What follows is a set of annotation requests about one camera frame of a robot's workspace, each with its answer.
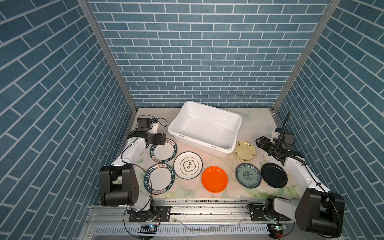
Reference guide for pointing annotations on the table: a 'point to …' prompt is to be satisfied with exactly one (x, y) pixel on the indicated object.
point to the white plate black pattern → (188, 165)
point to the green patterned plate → (248, 175)
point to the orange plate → (214, 179)
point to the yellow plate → (244, 150)
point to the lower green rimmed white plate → (162, 178)
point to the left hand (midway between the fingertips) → (158, 136)
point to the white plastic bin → (208, 128)
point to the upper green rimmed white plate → (164, 153)
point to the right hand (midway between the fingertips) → (260, 140)
